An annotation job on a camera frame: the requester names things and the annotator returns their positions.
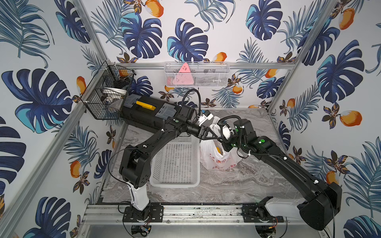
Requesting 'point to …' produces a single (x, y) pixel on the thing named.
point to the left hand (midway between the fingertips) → (214, 134)
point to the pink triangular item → (184, 77)
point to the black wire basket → (107, 91)
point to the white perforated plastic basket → (178, 165)
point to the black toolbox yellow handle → (151, 113)
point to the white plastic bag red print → (214, 155)
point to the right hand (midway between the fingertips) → (219, 136)
